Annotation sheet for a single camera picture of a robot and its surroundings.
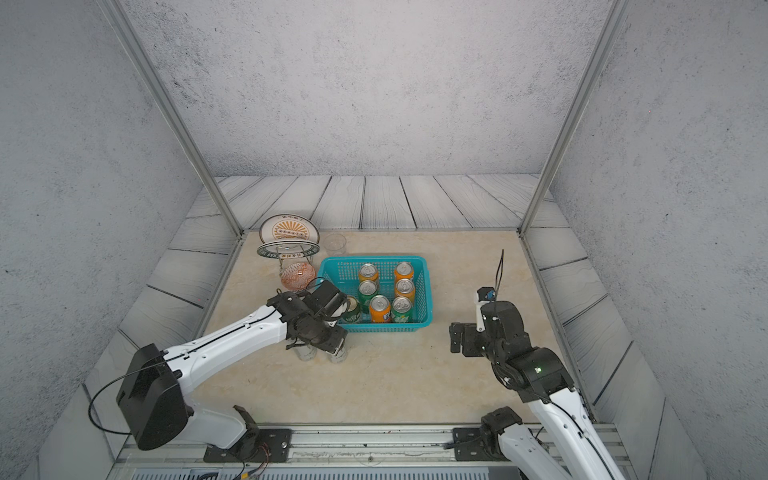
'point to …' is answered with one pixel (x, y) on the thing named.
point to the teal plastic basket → (342, 274)
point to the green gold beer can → (353, 313)
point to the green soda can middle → (367, 289)
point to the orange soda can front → (380, 309)
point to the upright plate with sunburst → (289, 227)
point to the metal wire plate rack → (291, 256)
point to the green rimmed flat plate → (288, 248)
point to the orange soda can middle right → (405, 288)
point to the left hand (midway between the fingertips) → (339, 343)
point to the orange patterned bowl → (298, 276)
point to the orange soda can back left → (368, 271)
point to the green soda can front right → (402, 309)
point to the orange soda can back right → (403, 270)
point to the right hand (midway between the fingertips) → (470, 328)
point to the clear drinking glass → (335, 244)
